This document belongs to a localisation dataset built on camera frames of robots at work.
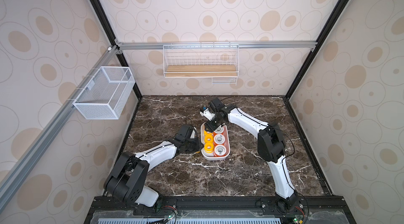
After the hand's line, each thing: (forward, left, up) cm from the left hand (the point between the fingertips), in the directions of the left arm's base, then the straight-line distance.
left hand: (207, 145), depth 86 cm
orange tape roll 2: (-1, -7, -4) cm, 9 cm away
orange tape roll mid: (+11, -7, -3) cm, 14 cm away
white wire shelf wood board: (+48, +4, +21) cm, 52 cm away
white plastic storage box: (-3, -2, -7) cm, 8 cm away
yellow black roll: (+11, 0, -5) cm, 12 cm away
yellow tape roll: (+7, -1, -6) cm, 9 cm away
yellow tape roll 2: (+2, -1, -6) cm, 7 cm away
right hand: (+12, +1, -2) cm, 12 cm away
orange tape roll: (+6, -7, -4) cm, 10 cm away
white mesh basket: (+35, +70, +1) cm, 78 cm away
